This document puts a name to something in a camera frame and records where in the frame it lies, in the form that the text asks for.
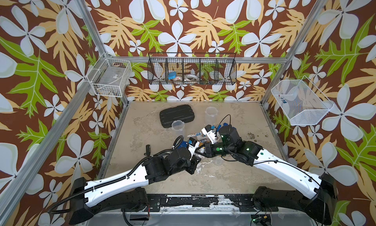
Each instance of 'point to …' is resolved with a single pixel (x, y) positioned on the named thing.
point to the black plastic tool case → (184, 112)
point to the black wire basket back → (192, 68)
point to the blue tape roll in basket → (172, 75)
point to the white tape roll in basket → (192, 77)
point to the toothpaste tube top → (192, 135)
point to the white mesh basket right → (303, 103)
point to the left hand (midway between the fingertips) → (200, 158)
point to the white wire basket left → (109, 77)
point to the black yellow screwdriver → (148, 150)
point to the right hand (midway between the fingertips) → (195, 151)
